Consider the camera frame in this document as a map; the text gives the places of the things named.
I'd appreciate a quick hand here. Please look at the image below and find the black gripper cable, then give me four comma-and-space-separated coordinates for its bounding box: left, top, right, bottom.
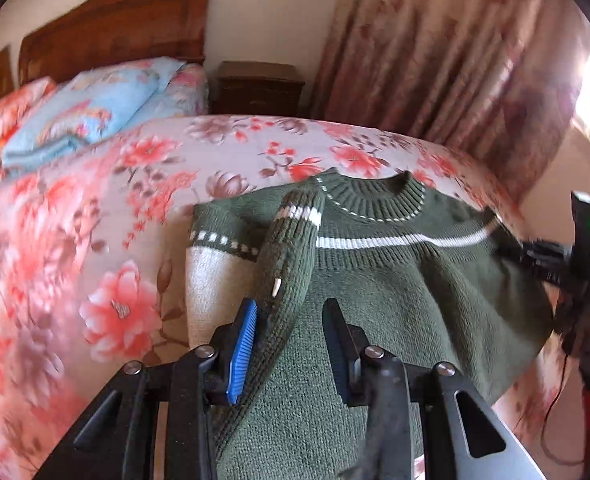
540, 340, 590, 467

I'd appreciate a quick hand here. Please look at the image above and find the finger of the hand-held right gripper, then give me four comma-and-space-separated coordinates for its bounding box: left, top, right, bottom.
495, 237, 576, 287

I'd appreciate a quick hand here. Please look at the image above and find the dark wooden nightstand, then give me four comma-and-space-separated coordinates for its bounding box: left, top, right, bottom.
210, 61, 307, 119

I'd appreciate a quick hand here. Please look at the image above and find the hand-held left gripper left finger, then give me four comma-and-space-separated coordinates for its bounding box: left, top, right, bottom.
35, 297, 261, 480

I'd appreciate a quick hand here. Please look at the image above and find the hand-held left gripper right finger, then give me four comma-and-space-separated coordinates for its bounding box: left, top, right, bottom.
322, 298, 546, 480

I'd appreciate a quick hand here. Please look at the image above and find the blue floral folded quilt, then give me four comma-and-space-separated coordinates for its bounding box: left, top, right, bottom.
0, 57, 186, 169

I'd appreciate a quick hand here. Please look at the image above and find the large carved wooden headboard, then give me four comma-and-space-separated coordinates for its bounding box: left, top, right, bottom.
18, 0, 214, 86

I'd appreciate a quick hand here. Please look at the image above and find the orange floral pillow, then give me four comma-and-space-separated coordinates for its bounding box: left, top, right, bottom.
0, 77, 59, 177

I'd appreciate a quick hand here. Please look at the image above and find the floral pink curtain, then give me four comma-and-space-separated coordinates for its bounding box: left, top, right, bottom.
307, 0, 590, 202

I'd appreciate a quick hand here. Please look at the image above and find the bed with floral sheet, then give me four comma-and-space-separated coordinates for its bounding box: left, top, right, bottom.
0, 57, 576, 480

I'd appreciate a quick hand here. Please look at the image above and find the green knitted sweater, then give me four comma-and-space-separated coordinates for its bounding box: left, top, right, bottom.
185, 170, 556, 480

